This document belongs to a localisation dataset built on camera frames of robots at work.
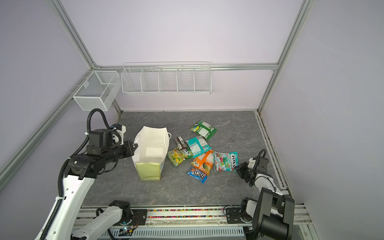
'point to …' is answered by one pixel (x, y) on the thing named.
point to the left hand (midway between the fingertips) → (137, 147)
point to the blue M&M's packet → (198, 174)
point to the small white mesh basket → (99, 91)
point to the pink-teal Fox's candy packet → (225, 161)
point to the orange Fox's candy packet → (204, 163)
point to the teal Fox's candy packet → (197, 146)
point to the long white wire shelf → (166, 78)
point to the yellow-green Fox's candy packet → (176, 156)
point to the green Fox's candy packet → (204, 129)
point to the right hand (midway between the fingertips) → (236, 169)
